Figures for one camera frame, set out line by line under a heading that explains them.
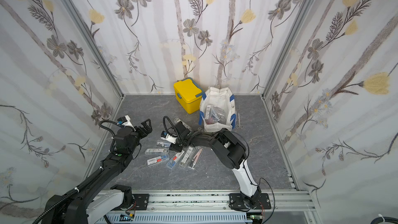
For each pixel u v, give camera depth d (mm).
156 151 884
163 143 930
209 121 949
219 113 1012
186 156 881
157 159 862
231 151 540
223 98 989
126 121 719
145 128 752
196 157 883
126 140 615
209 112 983
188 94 1016
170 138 842
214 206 735
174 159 862
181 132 763
